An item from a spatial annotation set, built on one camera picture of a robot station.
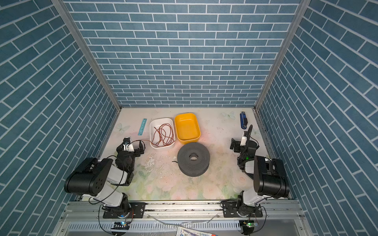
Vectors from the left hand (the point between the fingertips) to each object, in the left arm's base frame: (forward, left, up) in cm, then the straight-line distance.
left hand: (132, 141), depth 90 cm
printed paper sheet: (-45, -34, -8) cm, 57 cm away
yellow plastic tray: (+17, -33, -10) cm, 39 cm away
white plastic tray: (+18, -11, -3) cm, 21 cm away
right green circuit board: (-44, -64, -10) cm, 78 cm away
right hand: (+2, -68, -1) cm, 68 cm away
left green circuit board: (-41, -1, -12) cm, 43 cm away
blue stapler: (+20, -76, -4) cm, 78 cm away
